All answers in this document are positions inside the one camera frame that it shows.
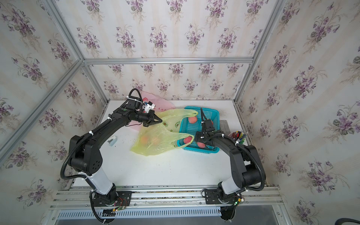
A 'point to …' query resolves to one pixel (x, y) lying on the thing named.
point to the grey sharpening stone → (224, 127)
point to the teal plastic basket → (186, 127)
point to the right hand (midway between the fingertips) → (204, 138)
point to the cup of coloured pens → (239, 136)
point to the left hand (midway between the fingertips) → (162, 120)
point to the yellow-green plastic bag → (154, 138)
